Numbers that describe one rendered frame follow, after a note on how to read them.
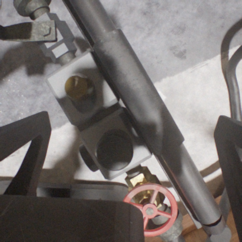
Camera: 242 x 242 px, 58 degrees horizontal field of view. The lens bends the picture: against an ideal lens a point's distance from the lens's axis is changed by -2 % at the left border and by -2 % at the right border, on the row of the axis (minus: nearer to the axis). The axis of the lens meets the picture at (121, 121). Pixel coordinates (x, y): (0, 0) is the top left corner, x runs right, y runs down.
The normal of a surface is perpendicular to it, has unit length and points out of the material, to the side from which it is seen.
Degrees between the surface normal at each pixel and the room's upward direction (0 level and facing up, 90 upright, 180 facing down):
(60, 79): 0
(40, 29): 0
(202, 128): 0
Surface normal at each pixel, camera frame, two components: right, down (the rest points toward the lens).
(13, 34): -0.03, 0.09
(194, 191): -0.24, 0.23
